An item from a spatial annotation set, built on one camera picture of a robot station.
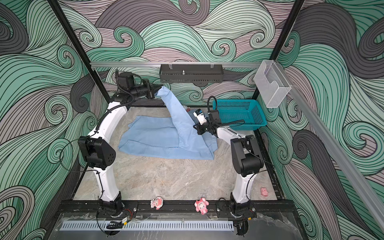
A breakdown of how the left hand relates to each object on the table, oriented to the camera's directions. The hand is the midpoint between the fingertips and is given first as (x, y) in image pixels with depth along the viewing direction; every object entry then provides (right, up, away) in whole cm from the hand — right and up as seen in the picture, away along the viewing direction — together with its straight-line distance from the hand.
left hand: (164, 81), depth 76 cm
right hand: (+17, -24, +19) cm, 35 cm away
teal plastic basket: (+61, -13, +38) cm, 73 cm away
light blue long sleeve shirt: (+3, -31, +23) cm, 38 cm away
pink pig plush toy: (+19, -62, -5) cm, 65 cm away
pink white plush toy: (-3, -62, -4) cm, 62 cm away
